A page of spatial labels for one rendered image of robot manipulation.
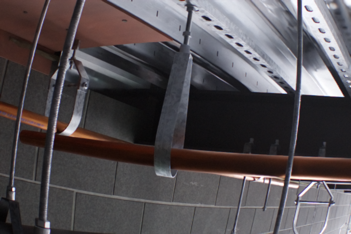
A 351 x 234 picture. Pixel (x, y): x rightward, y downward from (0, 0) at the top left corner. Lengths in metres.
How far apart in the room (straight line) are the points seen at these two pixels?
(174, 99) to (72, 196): 0.82
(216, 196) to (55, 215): 1.13
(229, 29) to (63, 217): 0.85
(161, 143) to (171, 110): 0.06
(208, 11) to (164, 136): 0.26
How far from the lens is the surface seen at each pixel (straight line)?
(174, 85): 0.77
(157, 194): 1.90
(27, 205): 1.37
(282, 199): 0.64
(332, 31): 0.87
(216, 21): 0.90
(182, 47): 0.81
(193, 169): 0.75
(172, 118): 0.75
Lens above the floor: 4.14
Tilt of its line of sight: 9 degrees up
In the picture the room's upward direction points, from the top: 9 degrees clockwise
